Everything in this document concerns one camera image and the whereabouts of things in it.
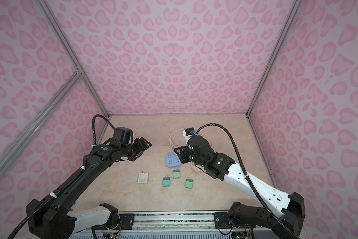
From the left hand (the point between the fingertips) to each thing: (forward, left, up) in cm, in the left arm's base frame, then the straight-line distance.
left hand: (152, 146), depth 76 cm
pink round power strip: (-15, -22, +7) cm, 27 cm away
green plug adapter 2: (-12, -19, -20) cm, 30 cm away
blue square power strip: (+2, -9, -20) cm, 22 cm away
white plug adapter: (-9, +8, -19) cm, 23 cm away
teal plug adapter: (-11, -6, -20) cm, 24 cm away
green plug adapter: (-6, -11, -21) cm, 24 cm away
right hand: (-5, -12, +5) cm, 14 cm away
